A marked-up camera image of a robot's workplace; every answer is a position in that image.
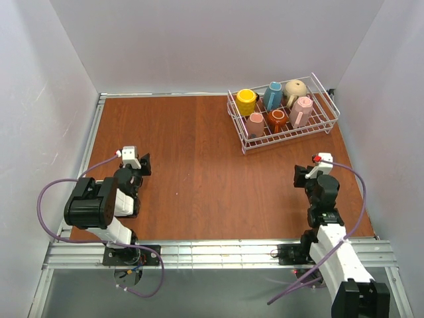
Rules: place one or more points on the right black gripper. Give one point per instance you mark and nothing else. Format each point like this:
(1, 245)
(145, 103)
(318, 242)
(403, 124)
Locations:
(301, 174)

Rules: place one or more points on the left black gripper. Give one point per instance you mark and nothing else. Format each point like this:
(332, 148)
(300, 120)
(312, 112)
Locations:
(144, 164)

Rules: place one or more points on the brown black mug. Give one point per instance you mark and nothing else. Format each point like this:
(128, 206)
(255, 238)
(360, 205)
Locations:
(276, 120)

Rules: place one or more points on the white mug pink handle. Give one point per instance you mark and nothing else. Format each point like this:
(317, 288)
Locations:
(301, 112)

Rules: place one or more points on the white mug brown dots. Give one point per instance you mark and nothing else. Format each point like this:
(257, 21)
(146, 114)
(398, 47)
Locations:
(255, 125)

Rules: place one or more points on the blue mug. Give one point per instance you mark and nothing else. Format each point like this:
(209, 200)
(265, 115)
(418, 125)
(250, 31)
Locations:
(273, 96)

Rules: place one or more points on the beige round mug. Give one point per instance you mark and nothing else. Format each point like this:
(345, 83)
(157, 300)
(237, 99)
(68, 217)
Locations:
(293, 90)

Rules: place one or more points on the yellow textured cup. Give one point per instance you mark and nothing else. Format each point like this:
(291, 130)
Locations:
(246, 101)

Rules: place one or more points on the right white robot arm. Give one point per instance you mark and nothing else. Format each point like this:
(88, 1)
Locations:
(354, 292)

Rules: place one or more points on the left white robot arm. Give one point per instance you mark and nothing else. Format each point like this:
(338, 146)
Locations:
(98, 206)

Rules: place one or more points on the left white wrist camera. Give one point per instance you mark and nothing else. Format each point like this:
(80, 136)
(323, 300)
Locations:
(129, 157)

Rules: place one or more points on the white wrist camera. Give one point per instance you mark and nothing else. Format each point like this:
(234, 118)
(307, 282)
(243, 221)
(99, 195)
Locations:
(323, 165)
(129, 157)

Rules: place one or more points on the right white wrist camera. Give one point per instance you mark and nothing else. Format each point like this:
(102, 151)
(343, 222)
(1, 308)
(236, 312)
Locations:
(323, 165)

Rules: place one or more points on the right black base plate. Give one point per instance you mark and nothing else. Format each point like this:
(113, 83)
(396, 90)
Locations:
(291, 254)

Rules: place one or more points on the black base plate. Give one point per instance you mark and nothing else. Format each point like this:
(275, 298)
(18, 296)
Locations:
(152, 255)
(291, 254)

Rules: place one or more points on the white wire dish rack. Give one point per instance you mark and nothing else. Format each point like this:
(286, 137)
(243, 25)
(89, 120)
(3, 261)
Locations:
(323, 117)

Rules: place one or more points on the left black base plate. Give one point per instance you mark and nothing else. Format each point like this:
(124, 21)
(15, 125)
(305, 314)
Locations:
(152, 255)

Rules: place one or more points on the aluminium frame rail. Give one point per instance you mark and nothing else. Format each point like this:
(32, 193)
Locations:
(211, 254)

